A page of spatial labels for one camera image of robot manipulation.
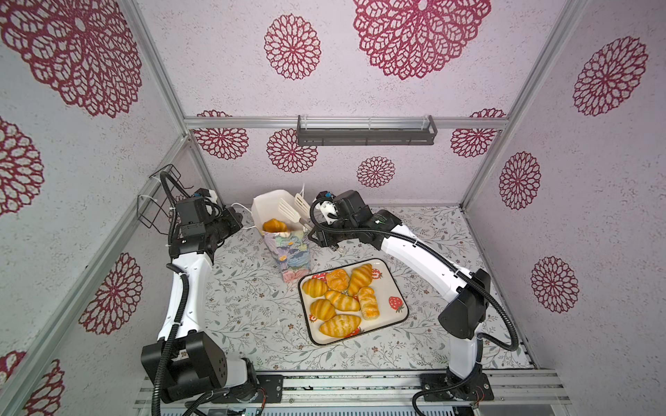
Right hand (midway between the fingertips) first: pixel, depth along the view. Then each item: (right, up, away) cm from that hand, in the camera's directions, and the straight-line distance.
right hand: (313, 228), depth 77 cm
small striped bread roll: (+18, -24, +11) cm, 32 cm away
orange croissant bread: (+8, -18, +15) cm, 25 cm away
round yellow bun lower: (+3, -27, +9) cm, 28 cm away
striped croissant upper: (+16, -17, +16) cm, 28 cm away
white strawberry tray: (+26, -26, +14) cm, 39 cm away
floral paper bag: (-8, -3, +3) cm, 9 cm away
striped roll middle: (+9, -25, +11) cm, 29 cm away
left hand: (-22, +3, +3) cm, 22 cm away
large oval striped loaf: (+8, -30, +5) cm, 32 cm away
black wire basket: (-46, +6, -3) cm, 46 cm away
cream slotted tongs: (-4, +5, -1) cm, 7 cm away
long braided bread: (-16, +1, +21) cm, 26 cm away
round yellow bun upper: (0, -20, +13) cm, 24 cm away
